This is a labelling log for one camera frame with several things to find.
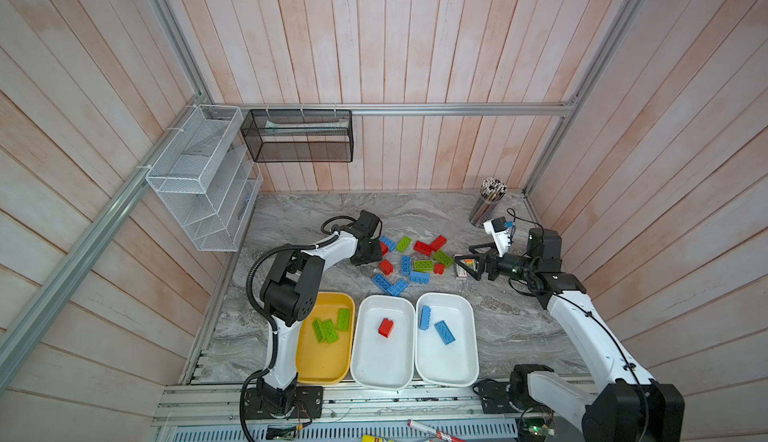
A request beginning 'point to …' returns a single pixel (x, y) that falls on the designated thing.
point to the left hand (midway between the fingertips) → (375, 260)
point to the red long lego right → (434, 245)
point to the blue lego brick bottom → (445, 334)
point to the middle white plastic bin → (383, 344)
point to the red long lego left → (423, 248)
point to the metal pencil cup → (491, 194)
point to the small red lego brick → (439, 269)
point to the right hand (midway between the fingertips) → (465, 253)
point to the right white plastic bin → (455, 364)
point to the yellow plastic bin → (321, 363)
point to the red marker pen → (441, 435)
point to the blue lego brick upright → (406, 265)
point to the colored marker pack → (472, 263)
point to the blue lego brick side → (420, 277)
